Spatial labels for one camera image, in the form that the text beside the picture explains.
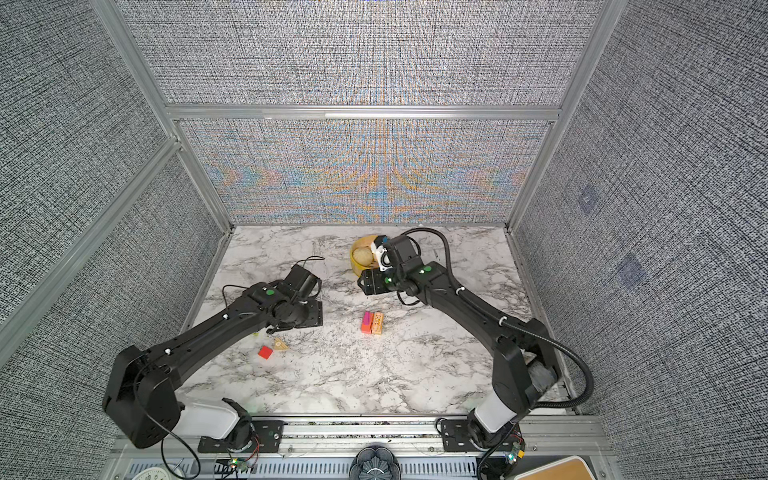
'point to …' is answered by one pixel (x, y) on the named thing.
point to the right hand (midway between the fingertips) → (370, 278)
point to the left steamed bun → (363, 255)
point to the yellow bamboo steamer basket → (362, 241)
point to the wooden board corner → (571, 468)
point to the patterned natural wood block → (279, 345)
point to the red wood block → (265, 352)
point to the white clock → (155, 473)
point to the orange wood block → (367, 322)
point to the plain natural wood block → (378, 322)
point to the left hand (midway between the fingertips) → (314, 318)
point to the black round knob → (375, 463)
